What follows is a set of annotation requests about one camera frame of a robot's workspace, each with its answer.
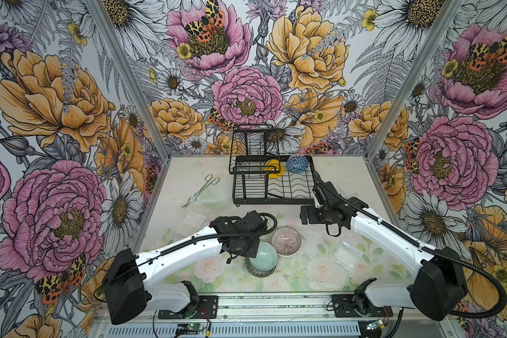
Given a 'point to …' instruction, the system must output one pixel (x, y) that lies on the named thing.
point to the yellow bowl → (274, 165)
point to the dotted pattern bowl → (259, 273)
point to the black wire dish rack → (260, 176)
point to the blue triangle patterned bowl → (297, 163)
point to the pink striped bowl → (286, 241)
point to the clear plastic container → (347, 257)
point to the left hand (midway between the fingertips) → (246, 254)
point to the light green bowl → (266, 259)
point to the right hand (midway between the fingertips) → (313, 221)
